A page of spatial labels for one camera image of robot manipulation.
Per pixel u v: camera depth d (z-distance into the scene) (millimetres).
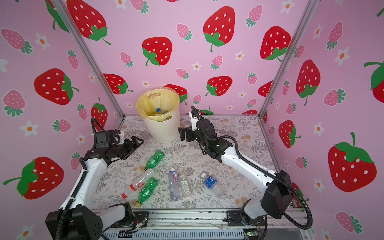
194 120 649
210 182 808
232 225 720
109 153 554
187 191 781
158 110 1065
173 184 819
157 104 1022
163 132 936
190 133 661
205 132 535
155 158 904
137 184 818
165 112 1069
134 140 718
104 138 603
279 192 404
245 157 486
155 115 810
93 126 796
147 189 786
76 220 388
